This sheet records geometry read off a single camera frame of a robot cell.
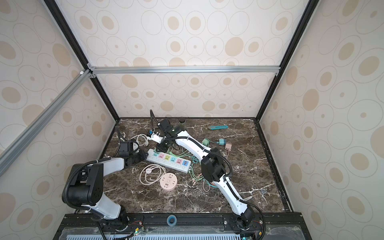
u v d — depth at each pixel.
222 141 1.03
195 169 0.92
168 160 0.93
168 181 0.85
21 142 0.55
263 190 0.85
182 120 1.06
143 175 0.90
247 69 1.65
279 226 0.73
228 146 1.01
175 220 0.74
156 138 0.81
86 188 0.45
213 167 0.60
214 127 1.13
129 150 0.76
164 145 0.80
